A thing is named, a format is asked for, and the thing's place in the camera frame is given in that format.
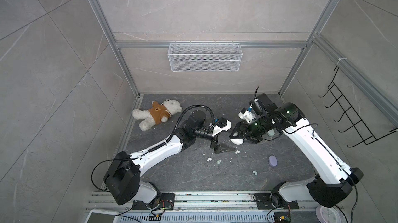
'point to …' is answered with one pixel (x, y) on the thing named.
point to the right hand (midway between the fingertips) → (234, 137)
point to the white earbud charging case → (238, 141)
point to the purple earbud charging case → (272, 161)
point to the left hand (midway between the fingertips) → (234, 136)
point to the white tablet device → (97, 215)
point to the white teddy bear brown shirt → (158, 113)
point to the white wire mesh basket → (204, 57)
